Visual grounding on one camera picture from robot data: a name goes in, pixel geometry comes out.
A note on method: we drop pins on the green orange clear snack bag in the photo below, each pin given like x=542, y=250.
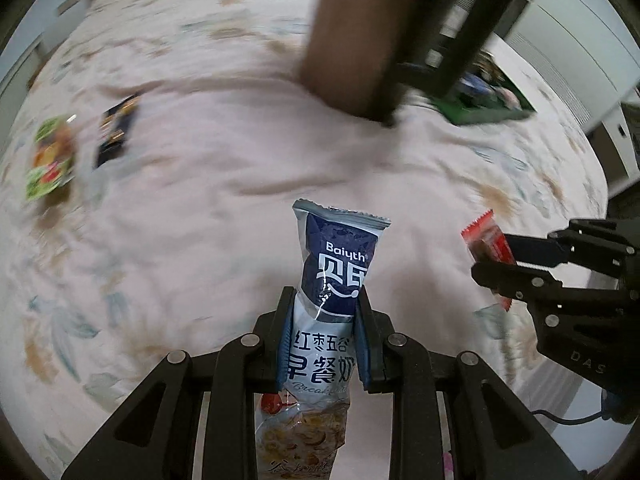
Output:
x=50, y=160

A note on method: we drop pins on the small dark snack packet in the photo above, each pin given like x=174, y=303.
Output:
x=117, y=130

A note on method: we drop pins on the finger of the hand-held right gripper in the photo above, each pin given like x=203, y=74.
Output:
x=575, y=250
x=515, y=280

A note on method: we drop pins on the wall socket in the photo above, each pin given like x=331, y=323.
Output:
x=68, y=7

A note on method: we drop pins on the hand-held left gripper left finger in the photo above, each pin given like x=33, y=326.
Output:
x=286, y=345

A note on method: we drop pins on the brown cardboard box with black frame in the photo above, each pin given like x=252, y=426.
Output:
x=350, y=50

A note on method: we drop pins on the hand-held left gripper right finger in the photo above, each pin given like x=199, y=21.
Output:
x=362, y=350

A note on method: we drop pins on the small red snack packet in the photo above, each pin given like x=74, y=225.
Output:
x=482, y=237

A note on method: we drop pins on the floral bedsheet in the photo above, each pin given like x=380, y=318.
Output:
x=200, y=210

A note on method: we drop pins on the green storage box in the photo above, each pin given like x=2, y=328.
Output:
x=480, y=116

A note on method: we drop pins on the long blue white snack packet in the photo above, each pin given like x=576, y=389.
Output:
x=335, y=260

